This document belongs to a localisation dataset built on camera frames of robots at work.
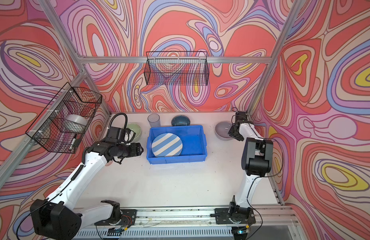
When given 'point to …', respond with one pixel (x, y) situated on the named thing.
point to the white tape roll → (74, 123)
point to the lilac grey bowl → (221, 130)
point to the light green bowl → (137, 128)
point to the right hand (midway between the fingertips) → (235, 137)
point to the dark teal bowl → (180, 120)
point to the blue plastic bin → (193, 138)
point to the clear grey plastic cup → (154, 120)
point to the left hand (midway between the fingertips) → (139, 149)
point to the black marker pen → (73, 142)
